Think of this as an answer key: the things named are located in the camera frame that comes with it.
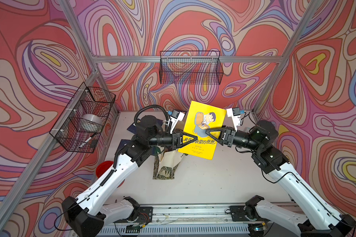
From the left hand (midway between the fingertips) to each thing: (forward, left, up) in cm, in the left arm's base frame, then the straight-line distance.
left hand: (196, 141), depth 56 cm
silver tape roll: (+14, +49, -5) cm, 51 cm away
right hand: (+2, -4, 0) cm, 5 cm away
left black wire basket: (+32, +59, -7) cm, 68 cm away
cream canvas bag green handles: (+5, +14, -27) cm, 30 cm away
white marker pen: (+9, +52, -13) cm, 54 cm away
